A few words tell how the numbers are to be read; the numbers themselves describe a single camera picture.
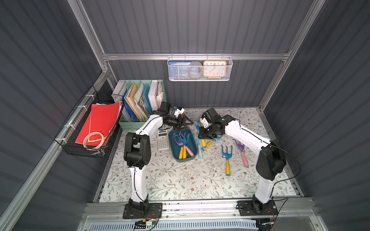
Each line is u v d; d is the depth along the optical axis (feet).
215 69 2.91
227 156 3.06
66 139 1.99
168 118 2.65
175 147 3.20
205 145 2.70
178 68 2.74
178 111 2.90
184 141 3.24
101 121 2.34
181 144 3.16
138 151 1.80
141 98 3.16
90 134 2.28
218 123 2.08
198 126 2.93
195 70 2.98
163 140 3.27
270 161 1.57
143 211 2.14
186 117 2.72
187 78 2.92
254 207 2.20
